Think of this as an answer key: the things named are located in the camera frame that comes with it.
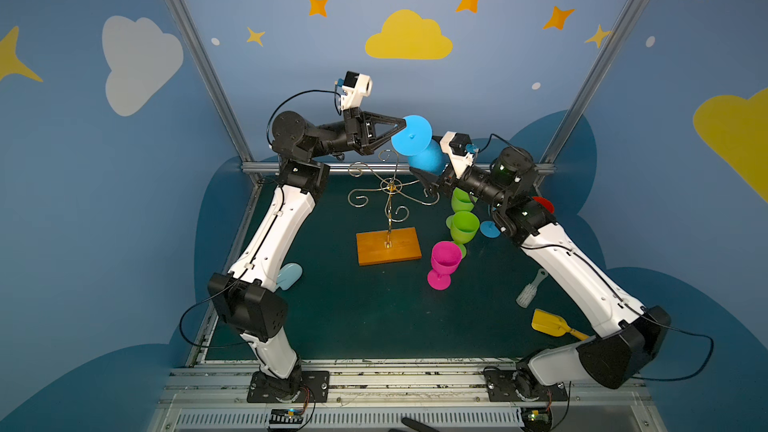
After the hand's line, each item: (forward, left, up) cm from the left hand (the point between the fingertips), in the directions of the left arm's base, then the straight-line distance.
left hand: (401, 123), depth 52 cm
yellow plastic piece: (-16, -46, -55) cm, 73 cm away
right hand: (+6, -6, -10) cm, 14 cm away
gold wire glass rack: (0, 0, -24) cm, 24 cm away
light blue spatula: (-2, +33, -56) cm, 65 cm away
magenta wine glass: (+1, -16, -49) cm, 51 cm away
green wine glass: (+7, -21, -41) cm, 47 cm away
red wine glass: (+18, -50, -42) cm, 67 cm away
